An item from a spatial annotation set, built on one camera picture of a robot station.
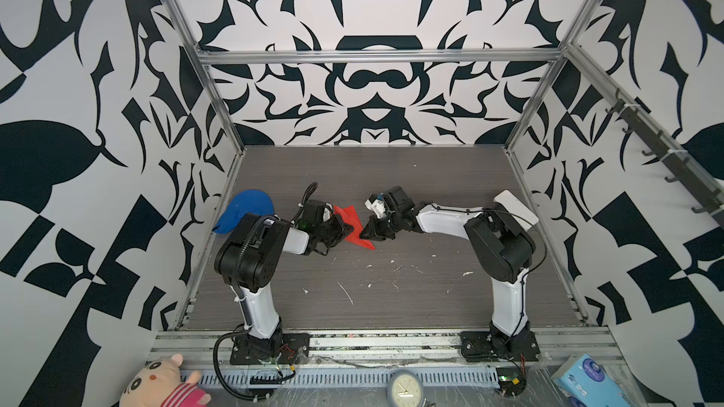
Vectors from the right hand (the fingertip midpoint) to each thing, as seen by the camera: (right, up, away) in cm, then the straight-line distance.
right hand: (362, 234), depth 91 cm
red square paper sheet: (-4, +4, +8) cm, 10 cm away
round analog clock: (+10, -31, -25) cm, 41 cm away
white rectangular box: (+52, +6, +2) cm, 52 cm away
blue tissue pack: (+52, -29, -25) cm, 65 cm away
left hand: (-2, +3, +5) cm, 6 cm away
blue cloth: (-43, +9, +16) cm, 47 cm away
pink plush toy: (-45, -28, -27) cm, 59 cm away
